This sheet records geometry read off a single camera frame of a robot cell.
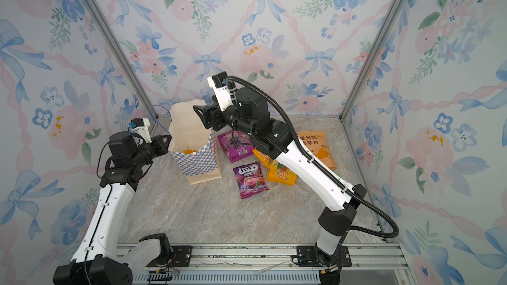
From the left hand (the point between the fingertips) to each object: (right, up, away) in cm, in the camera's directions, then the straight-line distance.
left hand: (171, 135), depth 75 cm
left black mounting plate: (+3, -46, -1) cm, 46 cm away
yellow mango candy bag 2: (+37, -12, +22) cm, 44 cm away
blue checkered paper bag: (-1, -5, +30) cm, 30 cm away
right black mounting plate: (+51, -45, -2) cm, 68 cm away
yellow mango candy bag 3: (+42, -17, +15) cm, 48 cm away
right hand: (+17, +10, -18) cm, 27 cm away
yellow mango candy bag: (+7, -6, -2) cm, 10 cm away
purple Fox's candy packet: (+29, -21, +17) cm, 40 cm away
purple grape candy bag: (+22, -5, +25) cm, 34 cm away
